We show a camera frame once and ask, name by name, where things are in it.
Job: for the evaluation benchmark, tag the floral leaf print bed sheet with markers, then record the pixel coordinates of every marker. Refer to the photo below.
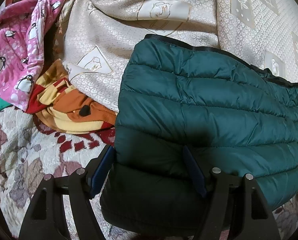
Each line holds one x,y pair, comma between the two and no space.
29,149

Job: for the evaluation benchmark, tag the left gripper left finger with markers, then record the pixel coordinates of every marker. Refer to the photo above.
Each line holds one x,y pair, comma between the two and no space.
45,216

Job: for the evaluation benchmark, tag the pink penguin print garment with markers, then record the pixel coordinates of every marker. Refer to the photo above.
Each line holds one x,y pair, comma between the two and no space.
23,26

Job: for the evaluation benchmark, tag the orange yellow red cartoon garment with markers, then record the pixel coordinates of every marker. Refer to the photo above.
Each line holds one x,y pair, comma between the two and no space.
62,107

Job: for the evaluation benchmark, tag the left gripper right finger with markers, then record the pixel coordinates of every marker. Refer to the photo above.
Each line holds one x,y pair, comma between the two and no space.
232,202

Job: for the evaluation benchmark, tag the dark green quilted puffer jacket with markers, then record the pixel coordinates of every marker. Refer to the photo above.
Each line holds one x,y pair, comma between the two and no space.
176,101

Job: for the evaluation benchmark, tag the beige patterned bedspread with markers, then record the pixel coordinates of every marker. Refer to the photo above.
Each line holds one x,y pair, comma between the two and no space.
95,38

